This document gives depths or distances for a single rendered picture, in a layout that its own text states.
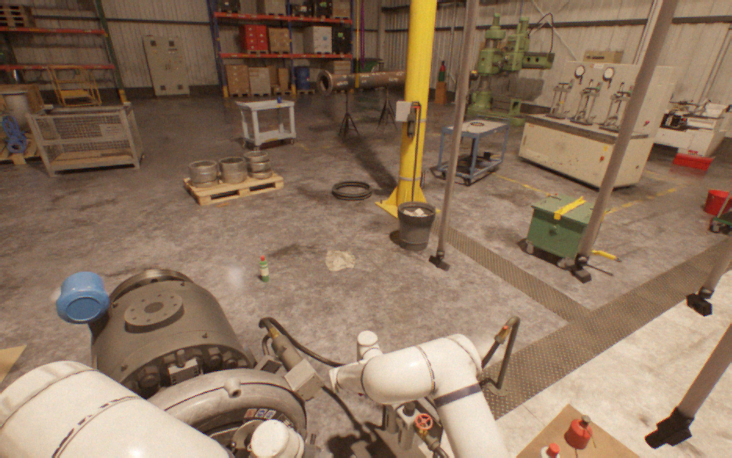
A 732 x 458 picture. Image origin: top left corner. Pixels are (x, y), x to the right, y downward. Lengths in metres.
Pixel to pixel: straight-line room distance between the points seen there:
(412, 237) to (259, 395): 2.65
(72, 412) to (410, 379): 0.62
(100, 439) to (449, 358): 0.69
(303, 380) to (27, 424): 0.98
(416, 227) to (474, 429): 2.83
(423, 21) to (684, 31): 8.05
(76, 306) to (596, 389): 2.82
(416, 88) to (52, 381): 4.00
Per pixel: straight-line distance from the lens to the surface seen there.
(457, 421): 0.93
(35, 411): 0.57
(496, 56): 12.49
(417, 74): 4.23
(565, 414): 1.97
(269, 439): 1.02
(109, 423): 0.51
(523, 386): 2.65
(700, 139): 9.68
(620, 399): 2.88
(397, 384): 0.89
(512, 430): 2.43
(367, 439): 2.23
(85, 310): 1.81
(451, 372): 0.93
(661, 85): 6.69
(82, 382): 0.57
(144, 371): 1.56
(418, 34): 4.22
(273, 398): 1.35
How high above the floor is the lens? 1.89
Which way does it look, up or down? 27 degrees down
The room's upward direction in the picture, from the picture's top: 1 degrees clockwise
